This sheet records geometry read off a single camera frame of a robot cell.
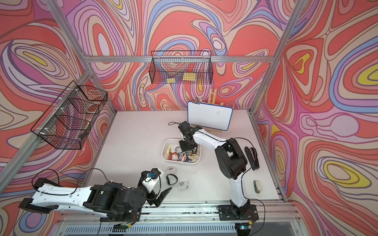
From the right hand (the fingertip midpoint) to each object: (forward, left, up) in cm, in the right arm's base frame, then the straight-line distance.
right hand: (186, 151), depth 93 cm
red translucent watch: (-2, +11, -2) cm, 11 cm away
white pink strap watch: (-10, +10, -3) cm, 14 cm away
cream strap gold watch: (-4, -4, 0) cm, 6 cm away
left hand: (-26, +9, +17) cm, 32 cm away
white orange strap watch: (-5, +2, +2) cm, 6 cm away
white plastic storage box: (+6, +7, -3) cm, 10 cm away
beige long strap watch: (0, +11, +1) cm, 11 cm away
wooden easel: (+23, -17, +23) cm, 36 cm away
